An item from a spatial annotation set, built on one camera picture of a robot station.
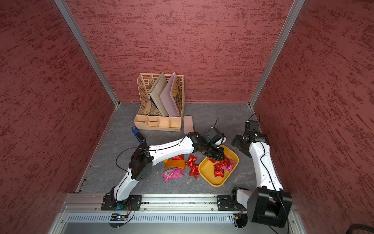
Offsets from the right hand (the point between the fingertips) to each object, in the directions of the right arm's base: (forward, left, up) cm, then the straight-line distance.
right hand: (237, 148), depth 81 cm
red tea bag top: (-9, +11, -10) cm, 17 cm away
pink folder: (+32, +42, +9) cm, 54 cm away
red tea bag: (-2, +27, -10) cm, 29 cm away
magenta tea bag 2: (-9, +6, -6) cm, 12 cm away
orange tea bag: (-4, +34, -9) cm, 36 cm away
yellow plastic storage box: (-7, +18, -12) cm, 22 cm away
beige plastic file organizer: (+29, +56, -4) cm, 63 cm away
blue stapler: (+14, +61, -7) cm, 63 cm away
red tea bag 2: (-9, +25, -10) cm, 28 cm away
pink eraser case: (+28, +29, -12) cm, 42 cm away
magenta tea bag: (-10, +38, -9) cm, 40 cm away
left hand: (-7, +10, -1) cm, 12 cm away
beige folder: (+34, +48, +14) cm, 61 cm away
